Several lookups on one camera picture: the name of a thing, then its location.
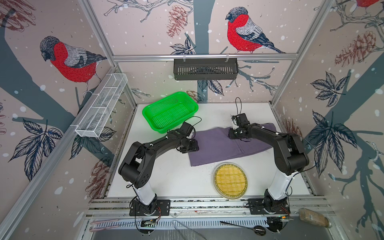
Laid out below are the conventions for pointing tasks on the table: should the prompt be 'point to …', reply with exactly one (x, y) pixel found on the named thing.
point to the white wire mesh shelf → (94, 119)
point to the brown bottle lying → (305, 214)
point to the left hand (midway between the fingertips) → (196, 149)
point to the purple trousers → (215, 145)
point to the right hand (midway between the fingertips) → (230, 135)
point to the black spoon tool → (259, 230)
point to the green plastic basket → (165, 114)
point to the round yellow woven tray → (230, 180)
